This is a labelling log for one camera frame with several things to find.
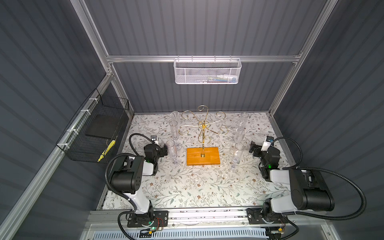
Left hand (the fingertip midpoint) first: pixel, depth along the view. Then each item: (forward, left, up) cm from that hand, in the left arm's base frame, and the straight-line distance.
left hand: (156, 144), depth 97 cm
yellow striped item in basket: (-17, +16, +22) cm, 32 cm away
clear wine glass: (+13, -13, +14) cm, 23 cm away
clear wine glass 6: (-3, -55, -6) cm, 56 cm away
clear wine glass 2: (0, -13, +17) cm, 22 cm away
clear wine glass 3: (+4, -8, -7) cm, 12 cm away
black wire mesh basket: (-2, +22, +25) cm, 34 cm away
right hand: (-7, -66, +6) cm, 67 cm away
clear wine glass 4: (+25, -66, -3) cm, 71 cm away
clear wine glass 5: (+2, -55, +5) cm, 55 cm away
